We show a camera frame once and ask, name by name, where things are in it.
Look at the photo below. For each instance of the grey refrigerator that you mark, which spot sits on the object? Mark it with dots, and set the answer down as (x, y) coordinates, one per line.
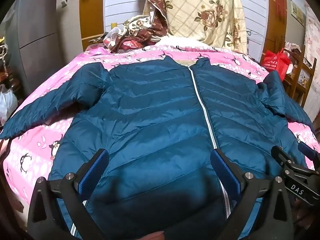
(35, 22)

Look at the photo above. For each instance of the pink floral curtain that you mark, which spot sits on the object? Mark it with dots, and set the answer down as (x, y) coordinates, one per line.
(312, 62)

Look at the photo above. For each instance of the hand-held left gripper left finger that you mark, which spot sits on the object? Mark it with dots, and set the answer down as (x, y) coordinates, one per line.
(92, 171)

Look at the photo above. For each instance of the small white wall device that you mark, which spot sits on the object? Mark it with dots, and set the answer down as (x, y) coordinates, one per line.
(64, 3)

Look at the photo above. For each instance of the cream floral quilt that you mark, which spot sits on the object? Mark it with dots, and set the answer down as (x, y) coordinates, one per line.
(207, 15)

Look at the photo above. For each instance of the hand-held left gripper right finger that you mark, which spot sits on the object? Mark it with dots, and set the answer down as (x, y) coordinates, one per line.
(223, 168)

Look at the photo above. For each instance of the pile of clutter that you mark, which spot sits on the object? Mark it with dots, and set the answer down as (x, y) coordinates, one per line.
(147, 27)

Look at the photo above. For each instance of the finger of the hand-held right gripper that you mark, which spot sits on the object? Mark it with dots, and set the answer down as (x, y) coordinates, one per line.
(280, 155)
(308, 150)

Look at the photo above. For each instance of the teal quilted down jacket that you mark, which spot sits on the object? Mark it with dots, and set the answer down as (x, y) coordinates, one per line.
(160, 120)

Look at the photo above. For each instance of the red snack packet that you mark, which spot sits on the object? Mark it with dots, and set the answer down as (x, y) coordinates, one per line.
(131, 44)

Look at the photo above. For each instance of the wall plaque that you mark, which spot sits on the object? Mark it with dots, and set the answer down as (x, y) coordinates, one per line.
(298, 12)

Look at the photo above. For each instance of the clear plastic bag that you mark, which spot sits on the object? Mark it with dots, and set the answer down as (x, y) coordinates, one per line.
(112, 37)

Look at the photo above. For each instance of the pink penguin print blanket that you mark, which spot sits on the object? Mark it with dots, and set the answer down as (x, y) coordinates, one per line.
(37, 145)

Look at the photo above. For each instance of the red shopping bag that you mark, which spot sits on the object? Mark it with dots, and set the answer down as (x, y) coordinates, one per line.
(276, 61)

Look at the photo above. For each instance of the white plastic bag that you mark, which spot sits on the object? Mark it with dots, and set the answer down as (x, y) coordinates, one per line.
(7, 102)

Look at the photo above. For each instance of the wooden chair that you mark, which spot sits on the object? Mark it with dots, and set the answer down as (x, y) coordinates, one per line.
(298, 77)

